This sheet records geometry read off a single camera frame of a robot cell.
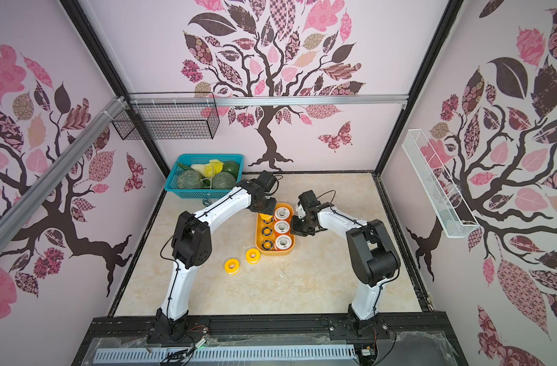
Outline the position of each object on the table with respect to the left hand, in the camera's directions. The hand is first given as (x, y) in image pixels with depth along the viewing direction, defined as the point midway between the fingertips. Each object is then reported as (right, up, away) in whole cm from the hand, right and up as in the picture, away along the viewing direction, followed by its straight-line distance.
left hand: (265, 211), depth 96 cm
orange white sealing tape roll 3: (+8, -12, -6) cm, 16 cm away
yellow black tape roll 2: (+1, -14, -3) cm, 14 cm away
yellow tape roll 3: (-12, -21, -9) cm, 26 cm away
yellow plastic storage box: (+4, -9, 0) cm, 10 cm away
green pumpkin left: (-36, +14, +7) cm, 39 cm away
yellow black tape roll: (+1, -9, +1) cm, 9 cm away
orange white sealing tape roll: (+8, -1, +4) cm, 9 cm away
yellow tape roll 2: (-5, -18, -6) cm, 19 cm away
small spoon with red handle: (-29, +3, +11) cm, 31 cm away
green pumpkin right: (-20, +14, +8) cm, 25 cm away
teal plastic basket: (-46, +11, +10) cm, 48 cm away
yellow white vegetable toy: (-29, +21, +21) cm, 41 cm away
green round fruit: (-18, +21, +14) cm, 31 cm away
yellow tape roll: (0, -3, -2) cm, 3 cm away
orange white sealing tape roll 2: (+7, -7, -1) cm, 10 cm away
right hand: (+11, -9, -4) cm, 15 cm away
